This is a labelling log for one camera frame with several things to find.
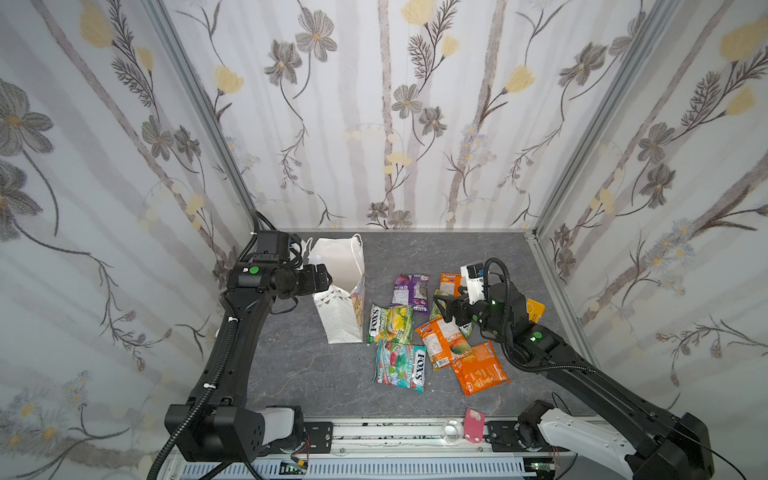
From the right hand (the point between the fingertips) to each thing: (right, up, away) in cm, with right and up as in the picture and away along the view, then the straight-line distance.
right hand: (443, 288), depth 74 cm
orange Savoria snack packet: (+3, -18, +14) cm, 22 cm away
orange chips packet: (+12, -24, +10) cm, 29 cm away
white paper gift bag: (-27, -5, +4) cm, 27 cm away
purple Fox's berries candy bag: (-6, -3, +24) cm, 25 cm away
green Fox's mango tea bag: (-13, -13, +18) cm, 25 cm away
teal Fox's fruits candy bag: (-11, -23, +9) cm, 27 cm away
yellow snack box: (+33, -9, +18) cm, 38 cm away
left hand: (-33, +4, +1) cm, 33 cm away
